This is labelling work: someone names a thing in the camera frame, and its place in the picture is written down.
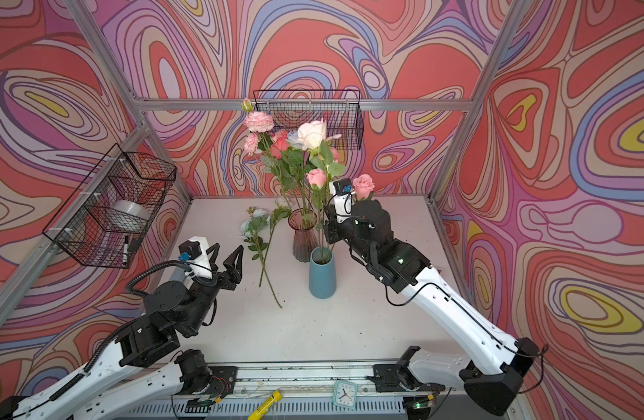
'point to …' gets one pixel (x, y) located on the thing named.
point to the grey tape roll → (132, 207)
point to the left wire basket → (108, 218)
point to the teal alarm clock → (345, 395)
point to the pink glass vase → (303, 221)
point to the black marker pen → (126, 249)
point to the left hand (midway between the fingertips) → (235, 248)
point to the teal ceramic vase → (322, 273)
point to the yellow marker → (261, 409)
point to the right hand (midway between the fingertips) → (327, 216)
